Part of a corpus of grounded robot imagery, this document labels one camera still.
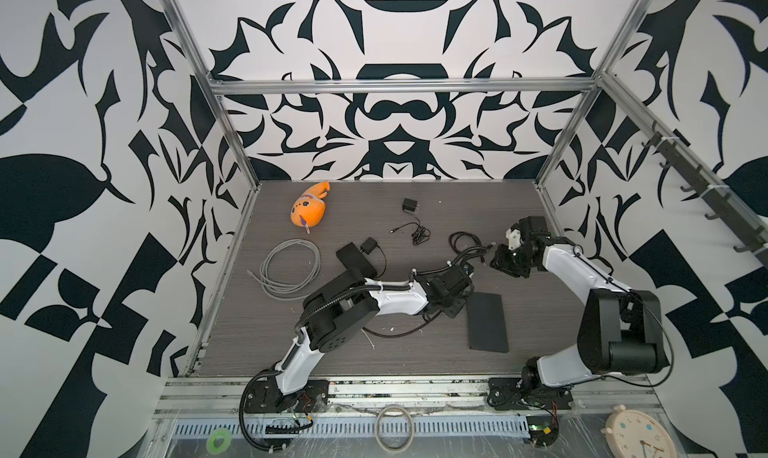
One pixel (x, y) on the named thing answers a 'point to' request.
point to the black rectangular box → (486, 322)
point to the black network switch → (354, 259)
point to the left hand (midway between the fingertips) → (461, 293)
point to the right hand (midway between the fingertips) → (497, 260)
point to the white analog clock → (637, 434)
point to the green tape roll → (218, 432)
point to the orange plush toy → (309, 210)
